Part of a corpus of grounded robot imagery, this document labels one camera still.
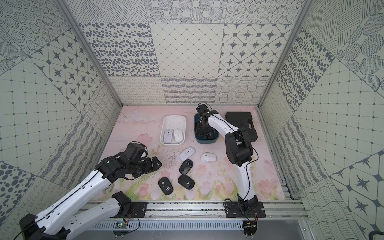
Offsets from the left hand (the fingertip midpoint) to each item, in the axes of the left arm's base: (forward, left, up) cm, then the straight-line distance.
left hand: (158, 168), depth 74 cm
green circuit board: (-22, +17, -16) cm, 32 cm away
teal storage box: (+24, -23, -12) cm, 35 cm away
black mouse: (+7, -13, -13) cm, 19 cm away
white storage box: (+41, 0, -13) cm, 42 cm away
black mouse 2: (-2, -13, -11) cm, 18 cm away
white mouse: (+28, +2, -12) cm, 30 cm away
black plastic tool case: (+38, -50, -6) cm, 64 cm away
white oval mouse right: (+13, -26, -12) cm, 31 cm away
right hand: (+30, -22, -9) cm, 38 cm away
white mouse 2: (+28, -6, -12) cm, 31 cm away
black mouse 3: (-5, -2, -12) cm, 13 cm away
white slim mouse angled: (+15, -13, -13) cm, 23 cm away
